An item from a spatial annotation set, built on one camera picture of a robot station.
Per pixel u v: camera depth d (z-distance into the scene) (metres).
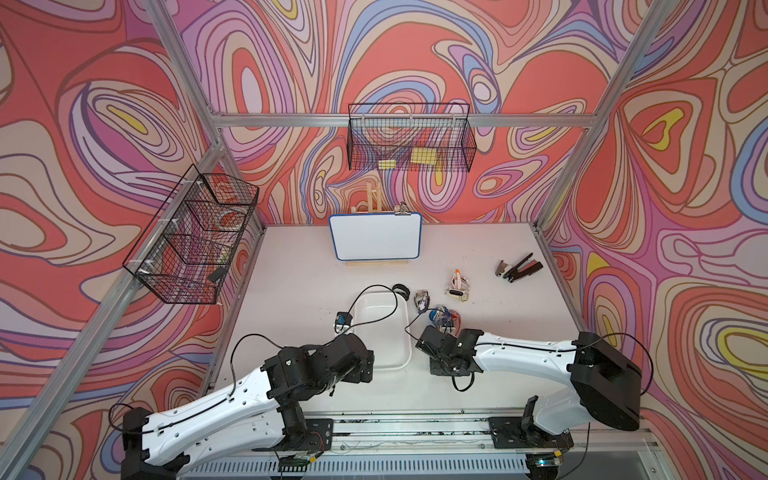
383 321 0.54
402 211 0.90
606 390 0.43
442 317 0.92
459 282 0.96
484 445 0.72
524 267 1.05
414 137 0.97
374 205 1.18
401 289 1.01
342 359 0.51
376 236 0.96
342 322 0.63
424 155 0.90
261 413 0.61
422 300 0.96
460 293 0.96
